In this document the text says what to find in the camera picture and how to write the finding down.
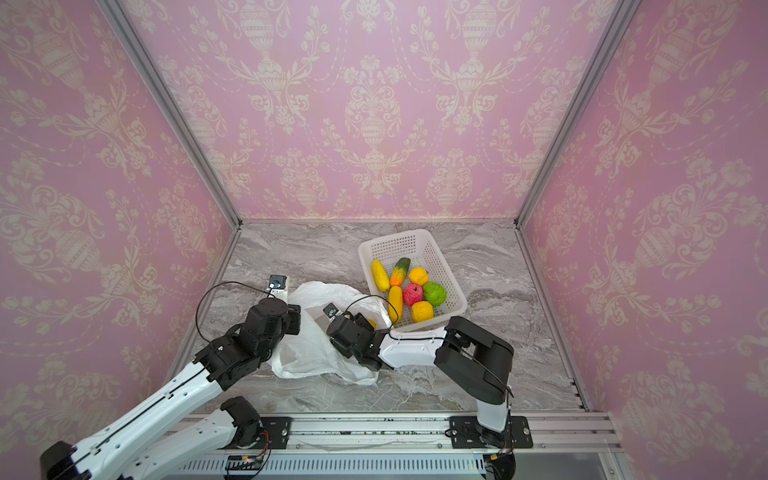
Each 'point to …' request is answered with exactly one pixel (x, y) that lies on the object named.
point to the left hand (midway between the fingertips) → (294, 302)
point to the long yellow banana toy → (395, 297)
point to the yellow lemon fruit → (419, 276)
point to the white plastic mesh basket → (423, 252)
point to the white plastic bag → (311, 353)
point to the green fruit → (434, 293)
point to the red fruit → (412, 293)
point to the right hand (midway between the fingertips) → (347, 326)
